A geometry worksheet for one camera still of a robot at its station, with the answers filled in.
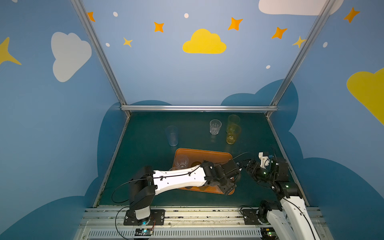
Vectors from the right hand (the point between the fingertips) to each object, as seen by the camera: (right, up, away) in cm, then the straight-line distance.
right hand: (244, 163), depth 78 cm
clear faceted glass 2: (-35, -2, +14) cm, 38 cm away
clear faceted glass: (-11, +21, +31) cm, 40 cm away
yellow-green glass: (0, +25, +23) cm, 34 cm away
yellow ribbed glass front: (+1, +17, +26) cm, 31 cm away
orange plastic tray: (-23, +1, +18) cm, 29 cm away
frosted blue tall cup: (-42, +16, +22) cm, 50 cm away
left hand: (-9, -8, -5) cm, 13 cm away
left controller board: (-51, -31, -8) cm, 61 cm away
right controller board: (+9, -32, -7) cm, 34 cm away
